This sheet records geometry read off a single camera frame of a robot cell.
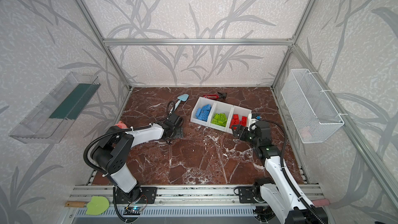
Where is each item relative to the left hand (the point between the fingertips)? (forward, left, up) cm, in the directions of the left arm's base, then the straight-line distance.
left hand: (178, 128), depth 96 cm
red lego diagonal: (+3, -34, +3) cm, 35 cm away
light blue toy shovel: (+25, 0, 0) cm, 25 cm away
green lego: (+5, -24, +3) cm, 25 cm away
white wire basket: (-12, -61, +35) cm, 72 cm away
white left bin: (+19, -13, +3) cm, 23 cm away
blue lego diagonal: (+13, -13, +1) cm, 19 cm away
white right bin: (+9, -39, +1) cm, 40 cm away
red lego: (+6, -42, +3) cm, 42 cm away
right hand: (-4, -34, +14) cm, 37 cm away
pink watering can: (-3, +31, +9) cm, 32 cm away
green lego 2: (+4, -28, +4) cm, 28 cm away
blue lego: (+8, -16, +3) cm, 18 cm away
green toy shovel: (-40, +32, 0) cm, 51 cm away
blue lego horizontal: (+15, -17, +2) cm, 23 cm away
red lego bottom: (+7, -37, +3) cm, 37 cm away
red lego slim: (+3, -41, +2) cm, 41 cm away
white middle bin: (+14, -27, +4) cm, 31 cm away
